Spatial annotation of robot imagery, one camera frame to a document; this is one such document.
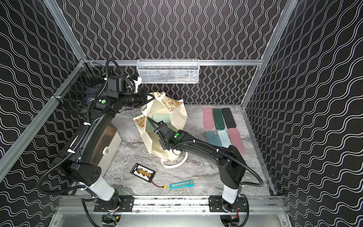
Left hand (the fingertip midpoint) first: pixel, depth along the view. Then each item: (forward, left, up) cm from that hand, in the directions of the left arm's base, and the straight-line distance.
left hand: (154, 92), depth 69 cm
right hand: (-9, -6, -27) cm, 29 cm away
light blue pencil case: (+1, -43, -39) cm, 59 cm away
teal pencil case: (+3, -36, -40) cm, 54 cm away
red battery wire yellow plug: (-32, -7, -41) cm, 52 cm away
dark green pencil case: (+19, -41, -39) cm, 60 cm away
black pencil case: (+22, -50, -41) cm, 68 cm away
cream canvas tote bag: (+13, +1, -23) cm, 27 cm away
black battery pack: (-25, +7, -40) cm, 48 cm away
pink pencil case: (+2, -52, -40) cm, 66 cm away
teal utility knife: (-30, -16, -42) cm, 54 cm away
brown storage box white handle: (-18, +26, -25) cm, 40 cm away
